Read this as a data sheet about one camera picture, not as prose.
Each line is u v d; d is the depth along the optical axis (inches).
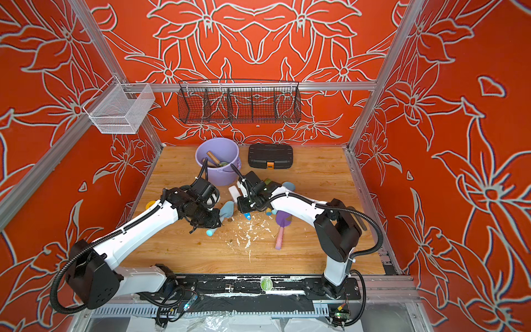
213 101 39.1
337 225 19.4
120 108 36.2
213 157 40.4
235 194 34.8
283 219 35.6
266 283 29.2
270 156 41.6
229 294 28.5
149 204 36.7
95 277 15.2
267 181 26.5
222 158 42.1
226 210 32.7
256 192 25.9
